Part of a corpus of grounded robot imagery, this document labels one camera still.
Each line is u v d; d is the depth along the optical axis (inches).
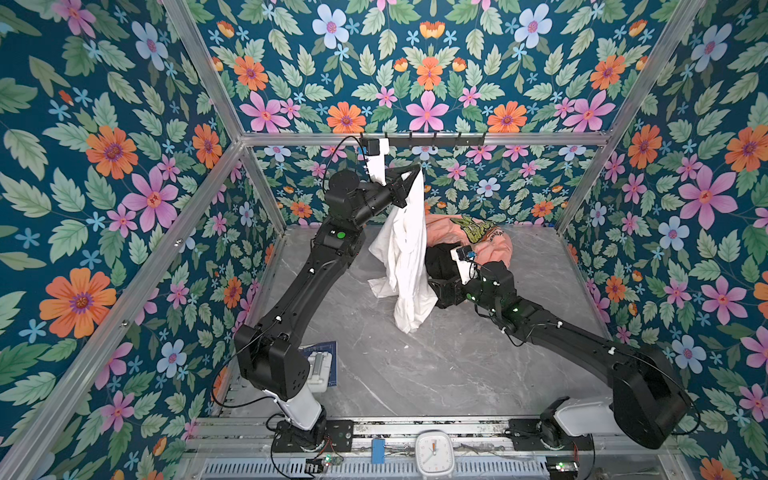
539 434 27.7
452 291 28.3
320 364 32.9
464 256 27.1
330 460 27.7
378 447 28.5
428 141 36.5
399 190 22.8
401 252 28.9
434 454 27.1
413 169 24.9
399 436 29.5
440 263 36.7
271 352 16.6
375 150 22.2
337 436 28.9
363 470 30.2
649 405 16.3
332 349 34.6
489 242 42.8
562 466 27.7
